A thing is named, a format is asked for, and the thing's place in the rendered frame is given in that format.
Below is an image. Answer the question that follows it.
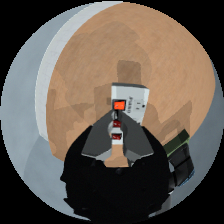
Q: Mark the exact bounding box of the white power strip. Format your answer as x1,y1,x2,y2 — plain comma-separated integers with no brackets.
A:
111,83,150,144

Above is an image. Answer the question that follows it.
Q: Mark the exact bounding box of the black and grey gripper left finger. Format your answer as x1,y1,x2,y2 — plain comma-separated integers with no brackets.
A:
60,108,116,183

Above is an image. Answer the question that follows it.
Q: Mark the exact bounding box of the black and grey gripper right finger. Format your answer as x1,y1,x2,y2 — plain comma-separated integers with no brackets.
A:
116,108,172,179

